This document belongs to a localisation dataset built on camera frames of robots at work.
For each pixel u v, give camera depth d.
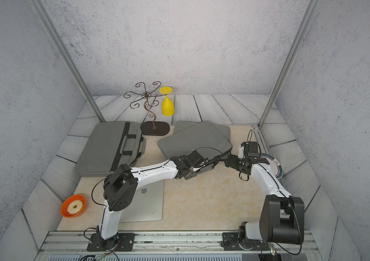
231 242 0.71
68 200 0.81
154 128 1.18
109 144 1.04
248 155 0.68
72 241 0.76
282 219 0.42
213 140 1.05
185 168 0.67
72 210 0.80
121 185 0.54
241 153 0.81
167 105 0.99
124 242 0.73
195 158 0.71
